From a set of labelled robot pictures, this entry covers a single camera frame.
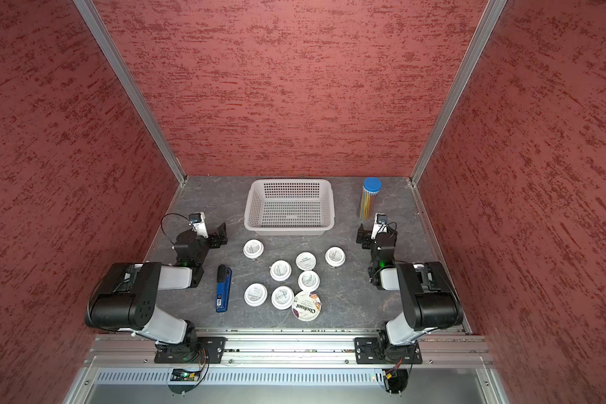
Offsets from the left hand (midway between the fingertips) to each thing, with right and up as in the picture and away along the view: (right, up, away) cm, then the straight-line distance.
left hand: (213, 228), depth 94 cm
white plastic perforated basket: (+28, +8, +16) cm, 33 cm away
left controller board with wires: (-1, -41, -22) cm, 46 cm away
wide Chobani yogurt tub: (+36, -23, -16) cm, 46 cm away
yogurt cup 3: (+36, -11, -6) cm, 38 cm away
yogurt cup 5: (+37, -16, -12) cm, 42 cm away
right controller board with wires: (+61, -40, -24) cm, 78 cm away
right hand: (+62, 0, 0) cm, 62 cm away
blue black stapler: (+7, -20, -9) cm, 23 cm away
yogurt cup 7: (+28, -20, -15) cm, 38 cm away
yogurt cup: (+17, -7, -4) cm, 18 cm away
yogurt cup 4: (+46, -10, -6) cm, 48 cm away
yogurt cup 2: (+27, -14, -9) cm, 32 cm away
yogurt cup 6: (+20, -20, -15) cm, 32 cm away
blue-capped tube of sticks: (+60, +16, -2) cm, 62 cm away
